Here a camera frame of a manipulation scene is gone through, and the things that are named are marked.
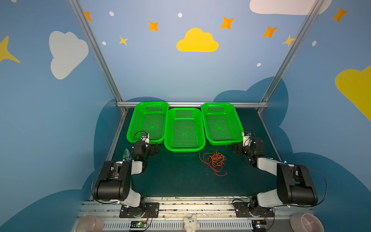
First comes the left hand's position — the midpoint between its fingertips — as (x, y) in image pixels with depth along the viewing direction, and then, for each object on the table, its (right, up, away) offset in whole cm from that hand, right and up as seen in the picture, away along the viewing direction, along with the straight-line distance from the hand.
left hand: (150, 141), depth 95 cm
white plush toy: (+27, -36, -27) cm, 53 cm away
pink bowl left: (-23, -37, -25) cm, 51 cm away
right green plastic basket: (+52, +12, +16) cm, 56 cm away
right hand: (+62, 0, 0) cm, 62 cm away
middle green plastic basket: (+23, +6, +12) cm, 27 cm away
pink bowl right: (+84, -37, -24) cm, 96 cm away
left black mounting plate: (+5, -33, -21) cm, 39 cm away
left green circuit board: (0, -39, -24) cm, 45 cm away
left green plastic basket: (-5, +17, +19) cm, 26 cm away
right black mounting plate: (+57, -29, -27) cm, 69 cm away
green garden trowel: (-15, -9, -2) cm, 17 cm away
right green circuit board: (+62, -39, -23) cm, 77 cm away
